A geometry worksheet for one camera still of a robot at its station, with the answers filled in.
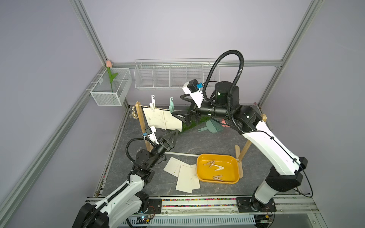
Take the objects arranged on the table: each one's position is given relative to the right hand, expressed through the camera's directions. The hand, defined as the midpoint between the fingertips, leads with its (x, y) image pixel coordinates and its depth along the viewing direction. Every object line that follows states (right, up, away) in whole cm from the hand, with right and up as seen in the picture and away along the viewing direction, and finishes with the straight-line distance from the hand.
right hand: (177, 104), depth 54 cm
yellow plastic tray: (+29, -39, +30) cm, 57 cm away
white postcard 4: (+7, -43, +27) cm, 51 cm away
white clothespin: (+23, -35, +31) cm, 53 cm away
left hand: (-1, -12, +14) cm, 19 cm away
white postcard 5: (+3, -41, +29) cm, 50 cm away
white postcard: (-11, -6, +11) cm, 17 cm away
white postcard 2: (-3, -8, +11) cm, 14 cm away
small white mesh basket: (-46, +10, +28) cm, 55 cm away
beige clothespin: (+18, -34, +33) cm, 50 cm away
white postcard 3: (-5, -36, +33) cm, 49 cm away
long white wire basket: (-6, +28, +48) cm, 56 cm away
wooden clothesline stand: (+36, -28, +31) cm, 55 cm away
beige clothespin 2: (+21, -40, +28) cm, 54 cm away
